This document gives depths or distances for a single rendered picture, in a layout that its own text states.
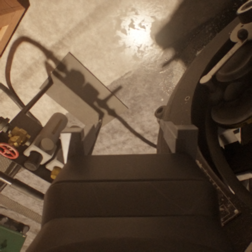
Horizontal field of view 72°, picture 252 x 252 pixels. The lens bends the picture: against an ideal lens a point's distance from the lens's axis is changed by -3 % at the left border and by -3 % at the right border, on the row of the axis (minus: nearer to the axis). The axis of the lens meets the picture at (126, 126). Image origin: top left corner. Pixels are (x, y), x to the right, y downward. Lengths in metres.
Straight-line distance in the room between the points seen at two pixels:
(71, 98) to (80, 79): 0.14
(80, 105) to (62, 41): 0.35
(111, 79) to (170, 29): 0.36
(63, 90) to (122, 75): 0.34
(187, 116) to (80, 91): 0.75
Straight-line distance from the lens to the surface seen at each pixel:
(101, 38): 0.89
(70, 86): 1.02
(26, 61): 1.09
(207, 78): 0.39
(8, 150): 0.68
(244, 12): 0.46
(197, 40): 0.88
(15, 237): 3.26
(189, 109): 0.37
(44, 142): 0.69
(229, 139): 0.86
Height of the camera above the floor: 0.84
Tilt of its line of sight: 49 degrees down
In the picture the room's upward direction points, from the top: 170 degrees counter-clockwise
